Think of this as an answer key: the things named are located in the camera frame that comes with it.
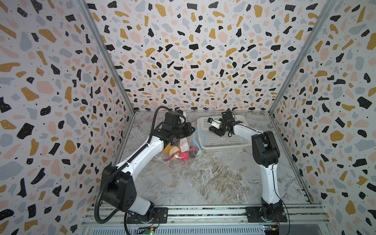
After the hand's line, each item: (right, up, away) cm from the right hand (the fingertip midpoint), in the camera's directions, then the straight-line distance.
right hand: (216, 122), depth 106 cm
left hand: (-14, -3, -27) cm, 30 cm away
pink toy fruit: (-22, -21, -16) cm, 34 cm away
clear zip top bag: (-22, -17, -18) cm, 33 cm away
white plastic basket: (-4, -13, -3) cm, 14 cm away
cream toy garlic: (-28, -18, -13) cm, 36 cm away
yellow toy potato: (-33, -18, -13) cm, 40 cm away
